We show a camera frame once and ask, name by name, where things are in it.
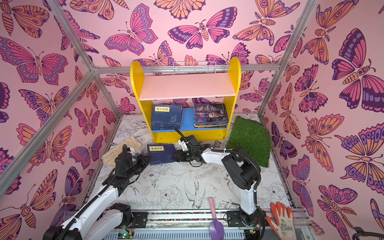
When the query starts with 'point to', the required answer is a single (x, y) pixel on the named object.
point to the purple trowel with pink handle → (216, 229)
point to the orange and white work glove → (282, 221)
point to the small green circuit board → (125, 235)
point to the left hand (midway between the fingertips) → (152, 154)
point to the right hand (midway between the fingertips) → (174, 156)
